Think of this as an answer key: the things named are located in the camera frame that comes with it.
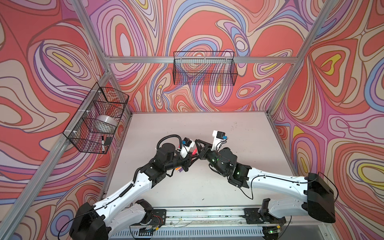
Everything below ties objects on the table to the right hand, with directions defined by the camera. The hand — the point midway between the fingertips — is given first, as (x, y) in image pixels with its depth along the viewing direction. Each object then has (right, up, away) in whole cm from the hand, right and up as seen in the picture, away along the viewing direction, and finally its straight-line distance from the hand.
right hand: (194, 146), depth 71 cm
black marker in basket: (-45, +1, +1) cm, 45 cm away
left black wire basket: (-50, +9, 0) cm, 50 cm away
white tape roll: (-43, +11, -1) cm, 44 cm away
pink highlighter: (0, -2, -2) cm, 3 cm away
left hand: (+2, -4, +2) cm, 5 cm away
